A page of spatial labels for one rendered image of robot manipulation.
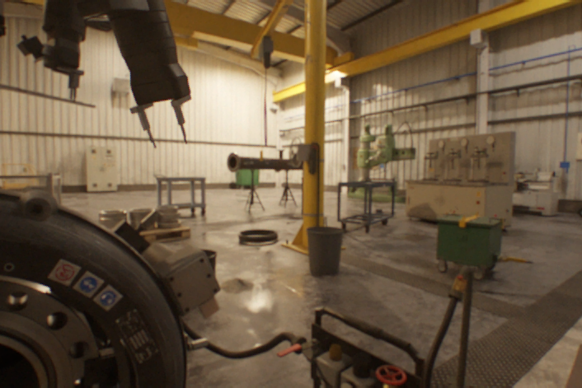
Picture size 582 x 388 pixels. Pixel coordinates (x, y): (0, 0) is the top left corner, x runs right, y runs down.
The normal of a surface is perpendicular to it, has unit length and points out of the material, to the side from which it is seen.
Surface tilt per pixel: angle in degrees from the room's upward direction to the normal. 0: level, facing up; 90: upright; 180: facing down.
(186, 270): 90
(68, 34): 103
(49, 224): 57
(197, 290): 90
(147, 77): 110
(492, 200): 90
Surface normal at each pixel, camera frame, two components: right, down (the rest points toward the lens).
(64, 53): 0.82, 0.07
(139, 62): -0.07, 0.59
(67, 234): 0.76, -0.39
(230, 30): 0.55, 0.07
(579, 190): -0.83, 0.04
